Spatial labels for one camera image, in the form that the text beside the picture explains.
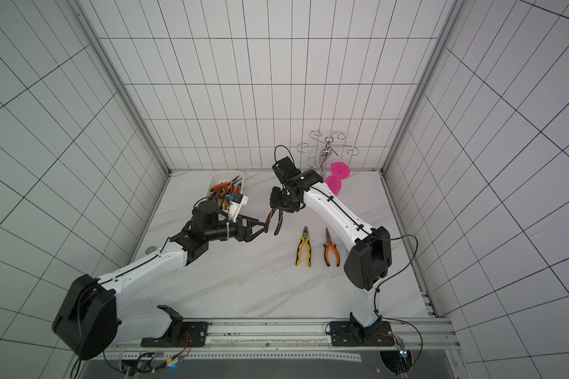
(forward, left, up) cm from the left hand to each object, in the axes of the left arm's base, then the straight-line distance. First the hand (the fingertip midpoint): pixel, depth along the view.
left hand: (259, 228), depth 77 cm
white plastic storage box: (+36, +17, -14) cm, 42 cm away
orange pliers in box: (+32, +17, -16) cm, 40 cm away
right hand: (+8, -2, +1) cm, 8 cm away
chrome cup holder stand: (+29, -24, +11) cm, 39 cm away
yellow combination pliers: (+5, -16, -17) cm, 24 cm away
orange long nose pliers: (+1, -25, -18) cm, 31 cm away
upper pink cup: (+20, -28, +8) cm, 36 cm away
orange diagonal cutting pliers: (+3, -7, 0) cm, 7 cm away
